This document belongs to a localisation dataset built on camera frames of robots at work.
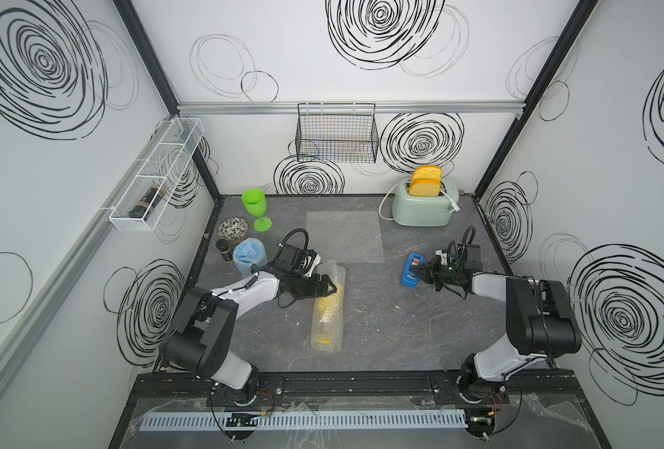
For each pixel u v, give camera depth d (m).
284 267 0.72
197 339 0.44
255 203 0.99
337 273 0.87
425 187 0.96
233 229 1.07
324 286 0.79
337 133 1.23
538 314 0.47
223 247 0.93
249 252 0.85
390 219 1.11
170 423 0.69
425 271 0.83
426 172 0.99
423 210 1.05
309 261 0.77
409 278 0.91
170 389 0.75
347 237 1.05
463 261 0.77
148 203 0.67
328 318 0.80
